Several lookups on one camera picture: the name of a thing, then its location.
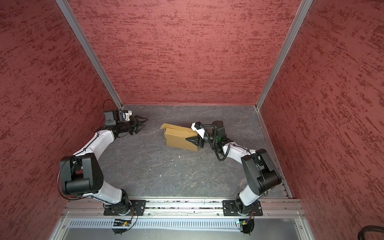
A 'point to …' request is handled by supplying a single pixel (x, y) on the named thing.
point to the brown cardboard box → (176, 137)
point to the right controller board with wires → (247, 226)
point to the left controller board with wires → (122, 222)
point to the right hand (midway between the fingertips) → (187, 138)
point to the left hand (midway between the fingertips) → (147, 123)
